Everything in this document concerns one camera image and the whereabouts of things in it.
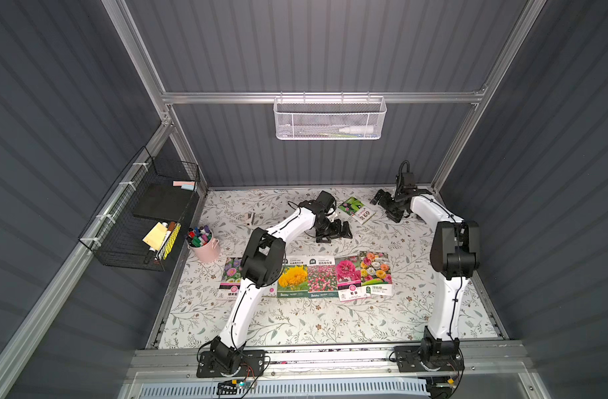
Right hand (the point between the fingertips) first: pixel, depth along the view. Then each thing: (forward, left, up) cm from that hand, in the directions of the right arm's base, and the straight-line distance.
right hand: (377, 205), depth 103 cm
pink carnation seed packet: (-28, +14, -8) cm, 33 cm away
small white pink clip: (-1, +55, -6) cm, 55 cm away
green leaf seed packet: (+4, +7, -8) cm, 11 cm away
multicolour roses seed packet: (-27, +3, -8) cm, 28 cm away
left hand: (-14, +15, -3) cm, 21 cm away
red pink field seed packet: (-28, +23, -8) cm, 38 cm away
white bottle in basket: (+16, +10, +26) cm, 32 cm away
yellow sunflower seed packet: (-30, +34, -9) cm, 46 cm away
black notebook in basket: (-17, +73, +22) cm, 78 cm away
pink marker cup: (-20, +67, +3) cm, 70 cm away
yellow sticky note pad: (-30, +71, +21) cm, 80 cm away
